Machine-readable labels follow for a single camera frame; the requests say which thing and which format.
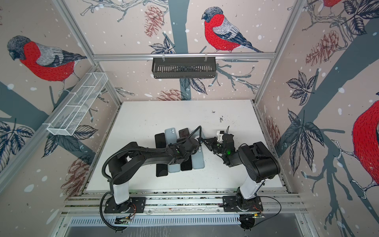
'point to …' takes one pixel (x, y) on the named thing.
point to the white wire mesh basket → (76, 104)
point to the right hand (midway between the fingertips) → (202, 142)
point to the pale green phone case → (174, 168)
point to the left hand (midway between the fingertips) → (184, 138)
